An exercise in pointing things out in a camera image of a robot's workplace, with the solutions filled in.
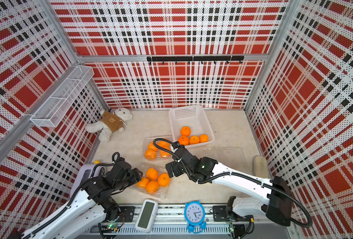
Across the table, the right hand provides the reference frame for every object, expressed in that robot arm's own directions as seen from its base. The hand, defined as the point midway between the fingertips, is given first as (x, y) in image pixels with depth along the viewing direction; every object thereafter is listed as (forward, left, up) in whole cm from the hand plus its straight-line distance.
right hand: (177, 163), depth 75 cm
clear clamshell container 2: (+13, -34, -19) cm, 41 cm away
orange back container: (+15, +17, -11) cm, 26 cm away
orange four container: (+23, -16, -12) cm, 31 cm away
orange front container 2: (-4, +8, -12) cm, 15 cm away
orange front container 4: (-9, +13, -9) cm, 18 cm away
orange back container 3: (+11, +17, -10) cm, 23 cm away
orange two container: (+21, -3, -10) cm, 23 cm away
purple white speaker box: (-2, +49, -5) cm, 49 cm away
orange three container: (+22, -10, -11) cm, 26 cm away
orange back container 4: (+10, +9, -10) cm, 17 cm away
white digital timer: (-21, +15, -12) cm, 28 cm away
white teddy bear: (+35, +49, -8) cm, 61 cm away
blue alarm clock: (-20, -9, -13) cm, 25 cm away
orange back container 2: (+18, +10, -11) cm, 24 cm away
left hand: (-3, +20, -8) cm, 22 cm away
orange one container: (+29, -4, -11) cm, 31 cm away
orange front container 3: (-7, +18, -9) cm, 22 cm away
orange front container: (-2, +15, -10) cm, 18 cm away
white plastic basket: (+35, -8, -15) cm, 39 cm away
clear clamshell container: (-12, +7, -8) cm, 16 cm away
